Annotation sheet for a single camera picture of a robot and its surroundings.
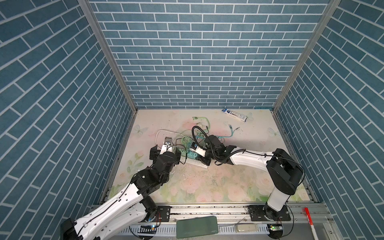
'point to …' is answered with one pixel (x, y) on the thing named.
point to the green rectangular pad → (196, 227)
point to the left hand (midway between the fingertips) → (168, 147)
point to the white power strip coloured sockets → (199, 161)
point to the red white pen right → (311, 222)
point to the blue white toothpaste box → (235, 114)
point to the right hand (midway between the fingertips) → (196, 153)
